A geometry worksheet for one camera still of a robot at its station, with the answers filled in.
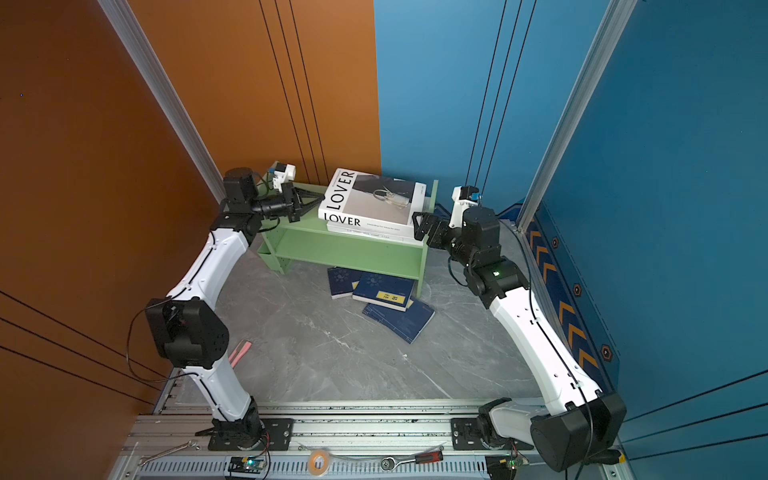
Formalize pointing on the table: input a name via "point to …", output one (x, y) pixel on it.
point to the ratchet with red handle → (390, 463)
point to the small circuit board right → (501, 467)
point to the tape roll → (315, 471)
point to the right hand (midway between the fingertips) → (424, 218)
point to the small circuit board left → (248, 464)
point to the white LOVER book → (363, 198)
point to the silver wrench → (145, 459)
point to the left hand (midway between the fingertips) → (325, 196)
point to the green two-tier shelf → (301, 232)
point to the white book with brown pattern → (376, 233)
